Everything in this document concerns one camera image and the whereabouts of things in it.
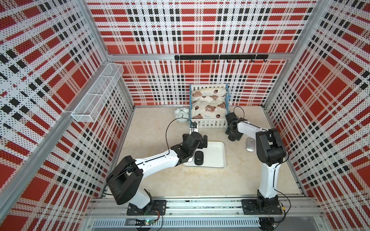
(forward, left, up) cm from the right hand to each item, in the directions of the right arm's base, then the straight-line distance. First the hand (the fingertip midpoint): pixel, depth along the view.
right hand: (234, 133), depth 102 cm
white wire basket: (+6, +97, +21) cm, 99 cm away
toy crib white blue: (+6, +17, +4) cm, 19 cm away
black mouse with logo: (-20, +26, +2) cm, 33 cm away
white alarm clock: (+13, +38, +8) cm, 41 cm away
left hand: (-10, +25, +13) cm, 30 cm away
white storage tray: (-18, +16, 0) cm, 24 cm away
